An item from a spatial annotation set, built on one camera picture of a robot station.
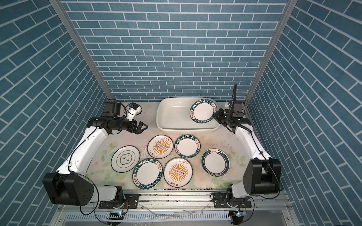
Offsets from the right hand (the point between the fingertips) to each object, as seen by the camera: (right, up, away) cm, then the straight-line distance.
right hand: (215, 115), depth 85 cm
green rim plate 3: (-41, -35, -2) cm, 54 cm away
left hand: (-41, -5, -6) cm, 42 cm away
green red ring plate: (+2, -31, +7) cm, 32 cm away
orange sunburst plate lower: (-23, -34, -1) cm, 41 cm away
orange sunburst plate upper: (-36, -21, +10) cm, 43 cm away
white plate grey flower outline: (-57, -28, +4) cm, 63 cm away
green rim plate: (-17, -21, +10) cm, 29 cm away
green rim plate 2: (-7, +3, +7) cm, 10 cm away
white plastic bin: (-28, -1, +25) cm, 37 cm away
